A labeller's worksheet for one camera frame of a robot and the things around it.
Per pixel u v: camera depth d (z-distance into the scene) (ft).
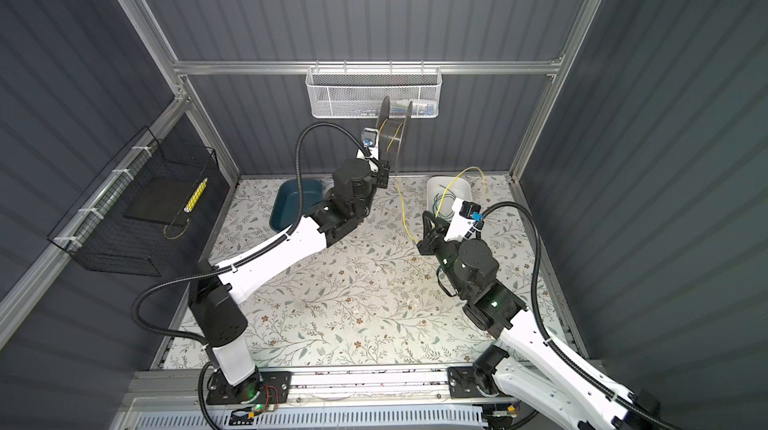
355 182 1.76
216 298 1.43
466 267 1.63
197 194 2.57
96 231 2.09
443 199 3.63
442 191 3.64
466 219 1.87
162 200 2.48
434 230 2.06
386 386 2.48
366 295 2.93
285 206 3.62
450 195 3.67
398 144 2.44
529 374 1.92
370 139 1.95
